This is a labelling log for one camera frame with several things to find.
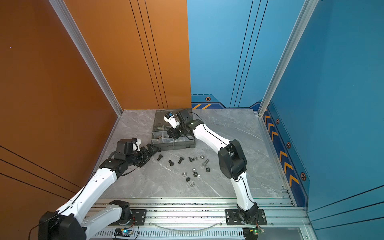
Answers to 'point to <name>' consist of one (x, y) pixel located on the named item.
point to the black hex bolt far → (160, 156)
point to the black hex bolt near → (180, 159)
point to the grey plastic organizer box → (160, 136)
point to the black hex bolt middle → (171, 163)
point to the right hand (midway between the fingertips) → (169, 132)
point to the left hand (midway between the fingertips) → (155, 151)
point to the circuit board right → (257, 231)
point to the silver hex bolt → (204, 164)
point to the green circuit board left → (123, 232)
